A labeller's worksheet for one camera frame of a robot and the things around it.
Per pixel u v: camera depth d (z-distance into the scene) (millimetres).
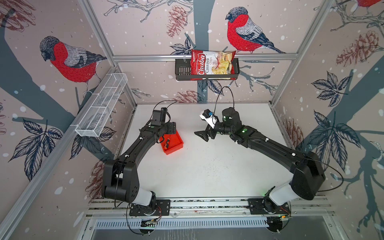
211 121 634
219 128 670
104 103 799
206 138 684
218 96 1217
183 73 942
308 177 428
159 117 672
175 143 959
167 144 951
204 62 878
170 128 801
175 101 1259
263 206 668
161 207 731
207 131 671
